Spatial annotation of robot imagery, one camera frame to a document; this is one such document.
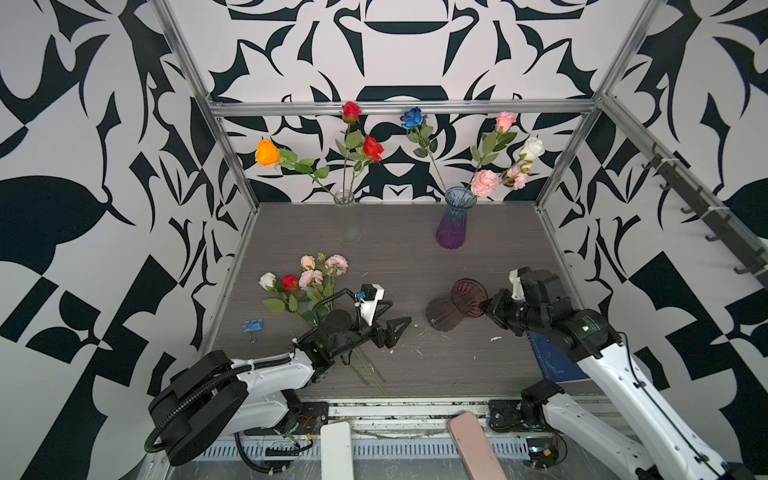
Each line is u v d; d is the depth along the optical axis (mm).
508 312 632
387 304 793
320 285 943
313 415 740
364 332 697
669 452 396
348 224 1077
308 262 993
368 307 689
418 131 833
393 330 689
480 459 676
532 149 747
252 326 870
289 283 939
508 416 743
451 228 1111
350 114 870
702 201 601
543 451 711
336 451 669
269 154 752
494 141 870
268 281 943
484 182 810
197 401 395
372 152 907
